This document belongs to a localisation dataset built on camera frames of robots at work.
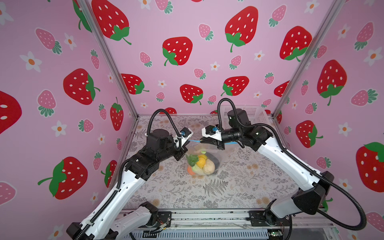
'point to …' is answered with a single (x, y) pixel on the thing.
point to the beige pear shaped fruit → (209, 167)
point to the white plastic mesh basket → (255, 114)
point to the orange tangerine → (190, 171)
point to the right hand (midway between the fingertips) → (201, 137)
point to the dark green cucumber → (215, 160)
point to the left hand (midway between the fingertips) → (187, 139)
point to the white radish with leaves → (192, 159)
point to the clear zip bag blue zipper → (195, 147)
